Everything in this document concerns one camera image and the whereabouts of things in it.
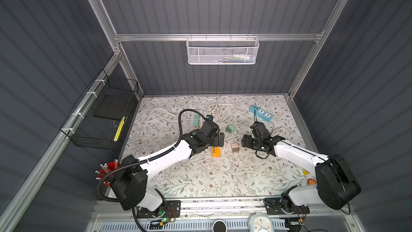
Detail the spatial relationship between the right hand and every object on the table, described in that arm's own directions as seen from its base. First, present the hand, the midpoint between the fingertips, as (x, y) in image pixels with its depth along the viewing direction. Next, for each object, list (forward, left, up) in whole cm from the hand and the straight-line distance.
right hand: (248, 141), depth 90 cm
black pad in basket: (+5, +68, +24) cm, 72 cm away
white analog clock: (-37, 0, -3) cm, 38 cm away
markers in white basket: (+38, +7, +29) cm, 48 cm away
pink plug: (-1, +7, -5) cm, 9 cm away
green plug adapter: (+11, +9, -3) cm, 15 cm away
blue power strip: (+24, -13, -4) cm, 28 cm away
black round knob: (-39, +18, -1) cm, 43 cm away
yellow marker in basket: (-5, +62, +22) cm, 66 cm away
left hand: (-3, +17, +9) cm, 20 cm away
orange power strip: (-5, +18, -3) cm, 19 cm away
